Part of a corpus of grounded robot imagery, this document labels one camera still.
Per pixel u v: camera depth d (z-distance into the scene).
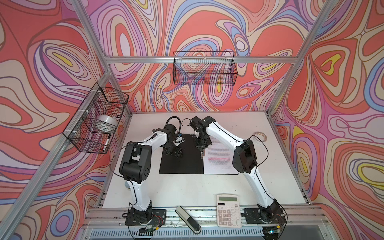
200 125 0.70
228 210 0.74
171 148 0.82
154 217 0.73
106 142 0.73
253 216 0.74
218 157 0.95
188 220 0.69
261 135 1.05
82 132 0.70
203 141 0.81
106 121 0.72
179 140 0.86
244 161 0.59
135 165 0.51
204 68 0.97
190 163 0.91
